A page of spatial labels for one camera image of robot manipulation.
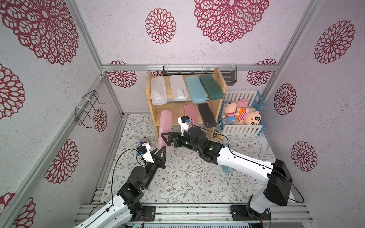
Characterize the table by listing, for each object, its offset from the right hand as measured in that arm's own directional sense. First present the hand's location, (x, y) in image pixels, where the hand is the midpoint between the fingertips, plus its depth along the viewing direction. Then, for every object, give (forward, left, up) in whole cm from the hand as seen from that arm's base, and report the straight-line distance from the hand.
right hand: (170, 133), depth 73 cm
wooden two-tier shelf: (+27, -2, -7) cm, 28 cm away
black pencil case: (+20, -21, -6) cm, 29 cm away
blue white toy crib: (+47, -64, -18) cm, 81 cm away
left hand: (-7, +2, -3) cm, 8 cm away
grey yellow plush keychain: (+10, +23, -24) cm, 35 cm away
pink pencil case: (-1, +2, +5) cm, 6 cm away
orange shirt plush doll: (+28, -51, -18) cm, 61 cm away
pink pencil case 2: (+23, -11, -6) cm, 26 cm away
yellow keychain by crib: (+17, -32, -26) cm, 45 cm away
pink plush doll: (+33, -40, -17) cm, 54 cm away
